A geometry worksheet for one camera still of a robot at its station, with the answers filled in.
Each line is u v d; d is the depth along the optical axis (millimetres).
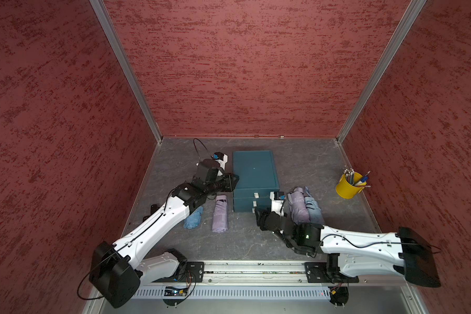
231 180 779
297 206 888
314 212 859
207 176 569
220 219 855
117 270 376
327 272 655
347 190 903
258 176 775
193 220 844
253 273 763
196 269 742
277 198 657
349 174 849
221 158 691
